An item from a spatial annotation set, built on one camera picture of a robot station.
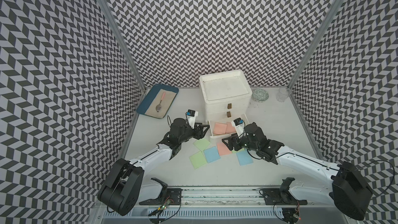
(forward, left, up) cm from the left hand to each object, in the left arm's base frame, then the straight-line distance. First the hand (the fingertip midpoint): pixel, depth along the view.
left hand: (205, 126), depth 83 cm
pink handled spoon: (+22, +32, -11) cm, 40 cm away
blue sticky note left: (-10, -3, -15) cm, 18 cm away
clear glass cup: (+34, -57, -12) cm, 68 cm away
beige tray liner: (+26, +29, -12) cm, 40 cm away
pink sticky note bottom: (+5, -9, -11) cm, 15 cm away
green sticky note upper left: (-5, +2, -12) cm, 13 cm away
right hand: (-7, -12, -2) cm, 14 cm away
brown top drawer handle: (+9, -13, +6) cm, 17 cm away
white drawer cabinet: (+13, -11, +11) cm, 21 cm away
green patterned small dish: (+32, -40, -11) cm, 52 cm away
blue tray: (+26, +43, -12) cm, 52 cm away
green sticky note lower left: (-14, +5, -13) cm, 19 cm away
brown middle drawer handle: (+8, -13, 0) cm, 16 cm away
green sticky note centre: (-10, -16, -12) cm, 22 cm away
